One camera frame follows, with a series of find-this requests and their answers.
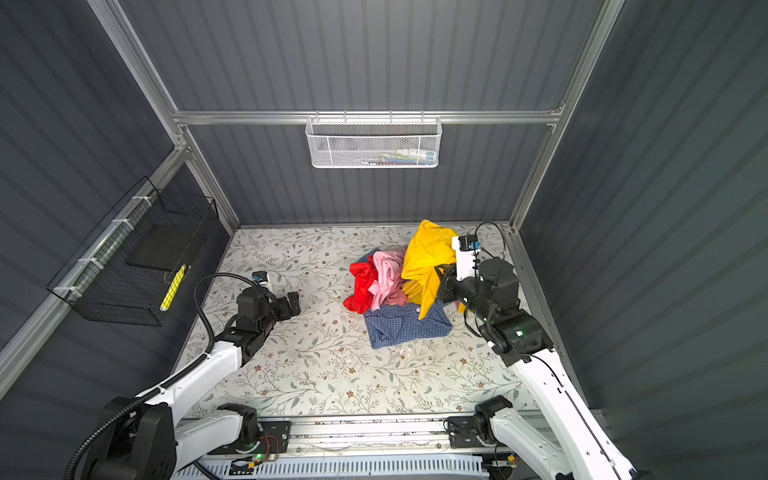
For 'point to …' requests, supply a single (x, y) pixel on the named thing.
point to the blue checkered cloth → (400, 324)
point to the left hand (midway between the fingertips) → (282, 296)
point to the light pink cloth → (388, 288)
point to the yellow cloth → (431, 248)
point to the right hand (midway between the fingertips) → (442, 266)
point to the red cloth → (365, 274)
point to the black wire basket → (128, 268)
